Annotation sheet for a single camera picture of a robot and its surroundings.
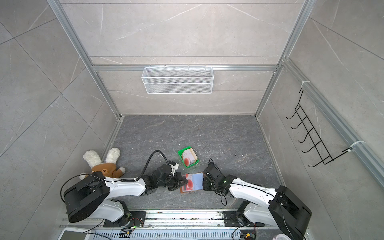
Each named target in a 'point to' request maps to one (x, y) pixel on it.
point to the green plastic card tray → (180, 152)
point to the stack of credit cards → (189, 156)
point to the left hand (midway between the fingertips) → (190, 179)
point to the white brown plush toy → (108, 168)
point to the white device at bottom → (76, 233)
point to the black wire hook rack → (323, 153)
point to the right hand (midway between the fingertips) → (203, 183)
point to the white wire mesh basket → (177, 80)
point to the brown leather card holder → (195, 182)
